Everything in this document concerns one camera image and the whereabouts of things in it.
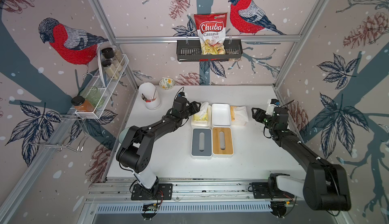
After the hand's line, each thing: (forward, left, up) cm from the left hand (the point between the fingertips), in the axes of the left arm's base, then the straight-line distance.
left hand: (201, 102), depth 90 cm
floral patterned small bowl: (+32, +28, -15) cm, 45 cm away
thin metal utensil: (+11, +32, -5) cm, 35 cm away
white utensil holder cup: (+12, +36, -7) cm, 39 cm away
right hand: (-4, -32, -1) cm, 32 cm away
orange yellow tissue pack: (-2, -25, -11) cm, 27 cm away
